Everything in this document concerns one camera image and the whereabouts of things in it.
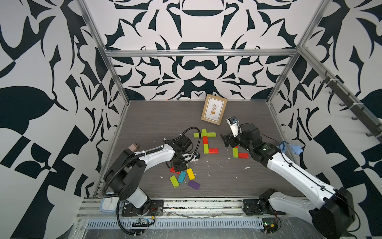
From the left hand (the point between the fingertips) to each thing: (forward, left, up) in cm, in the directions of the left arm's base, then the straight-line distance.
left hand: (180, 159), depth 90 cm
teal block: (-10, -1, 0) cm, 10 cm away
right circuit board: (-33, -43, -2) cm, 54 cm away
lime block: (+17, -16, +1) cm, 24 cm away
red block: (+13, -17, -1) cm, 21 cm away
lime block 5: (-13, +3, 0) cm, 13 cm away
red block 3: (-9, +4, +8) cm, 13 cm away
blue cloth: (-1, -59, +11) cm, 60 cm away
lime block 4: (+3, -34, +1) cm, 34 cm away
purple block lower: (-14, -8, -2) cm, 16 cm away
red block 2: (+5, -21, -1) cm, 21 cm away
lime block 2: (+16, -21, +1) cm, 26 cm away
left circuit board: (-30, +18, -3) cm, 35 cm away
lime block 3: (+6, -16, 0) cm, 17 cm away
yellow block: (-9, -6, -1) cm, 10 cm away
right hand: (+8, -27, +19) cm, 34 cm away
